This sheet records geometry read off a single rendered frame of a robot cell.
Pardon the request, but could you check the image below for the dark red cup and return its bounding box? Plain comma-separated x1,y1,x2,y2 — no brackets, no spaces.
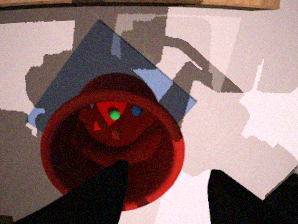
41,73,185,212

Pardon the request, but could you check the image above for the brown wooden bar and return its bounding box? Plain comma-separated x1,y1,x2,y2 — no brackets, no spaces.
0,0,281,11

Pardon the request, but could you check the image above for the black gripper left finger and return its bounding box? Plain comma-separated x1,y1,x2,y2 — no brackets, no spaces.
12,160,129,224

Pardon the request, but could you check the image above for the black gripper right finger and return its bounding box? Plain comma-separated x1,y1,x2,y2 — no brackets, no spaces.
206,169,294,224

